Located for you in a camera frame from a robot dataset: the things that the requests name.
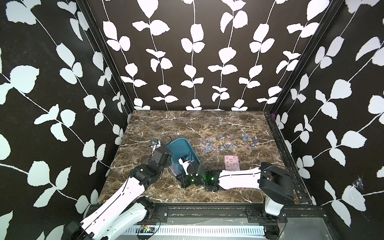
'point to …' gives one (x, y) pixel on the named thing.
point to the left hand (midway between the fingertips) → (166, 153)
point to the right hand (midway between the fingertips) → (174, 177)
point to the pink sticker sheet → (232, 163)
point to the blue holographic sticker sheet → (176, 169)
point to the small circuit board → (146, 228)
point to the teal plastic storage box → (180, 147)
